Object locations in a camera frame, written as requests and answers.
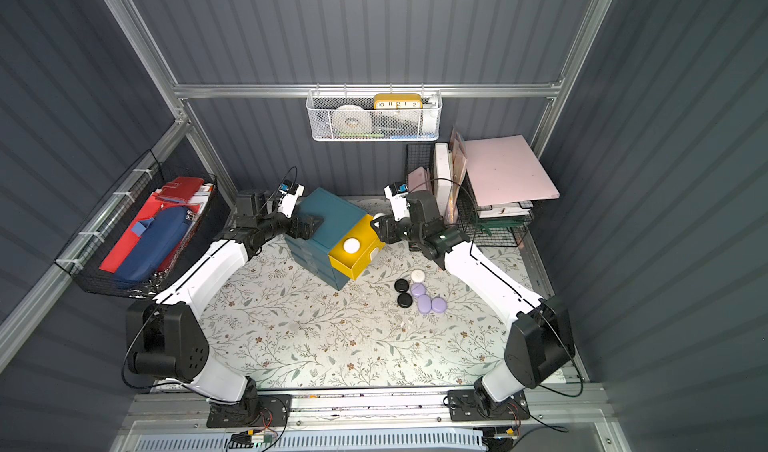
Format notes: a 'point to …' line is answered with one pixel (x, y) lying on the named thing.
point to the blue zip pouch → (159, 235)
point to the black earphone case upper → (401, 285)
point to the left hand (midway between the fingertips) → (312, 213)
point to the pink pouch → (418, 179)
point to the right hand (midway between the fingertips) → (388, 225)
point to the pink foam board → (504, 170)
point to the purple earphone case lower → (424, 303)
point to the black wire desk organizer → (485, 227)
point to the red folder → (179, 192)
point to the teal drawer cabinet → (312, 255)
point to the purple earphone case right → (438, 304)
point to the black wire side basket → (81, 260)
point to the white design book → (442, 176)
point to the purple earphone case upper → (418, 289)
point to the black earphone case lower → (404, 300)
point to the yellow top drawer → (352, 264)
